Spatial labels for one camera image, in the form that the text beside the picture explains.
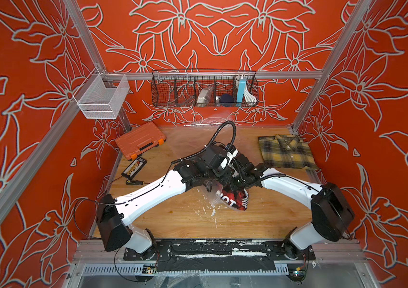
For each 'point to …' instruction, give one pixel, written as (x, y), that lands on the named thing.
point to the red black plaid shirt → (236, 197)
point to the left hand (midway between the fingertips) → (234, 170)
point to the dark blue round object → (226, 99)
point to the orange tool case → (135, 142)
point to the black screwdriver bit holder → (134, 167)
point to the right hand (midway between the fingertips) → (225, 185)
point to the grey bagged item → (204, 95)
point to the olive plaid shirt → (287, 151)
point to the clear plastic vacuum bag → (186, 141)
